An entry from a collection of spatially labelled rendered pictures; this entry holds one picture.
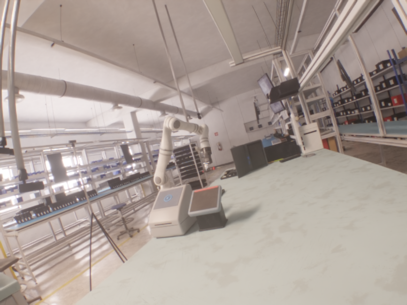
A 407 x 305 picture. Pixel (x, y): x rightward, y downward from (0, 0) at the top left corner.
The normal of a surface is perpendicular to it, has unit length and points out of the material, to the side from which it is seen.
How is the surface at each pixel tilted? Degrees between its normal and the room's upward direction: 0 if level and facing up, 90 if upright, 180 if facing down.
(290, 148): 90
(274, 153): 90
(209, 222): 90
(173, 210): 41
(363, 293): 0
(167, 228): 90
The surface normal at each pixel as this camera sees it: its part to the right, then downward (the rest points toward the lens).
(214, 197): -0.40, -0.76
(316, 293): -0.29, -0.96
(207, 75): -0.28, 0.09
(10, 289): 0.92, -0.27
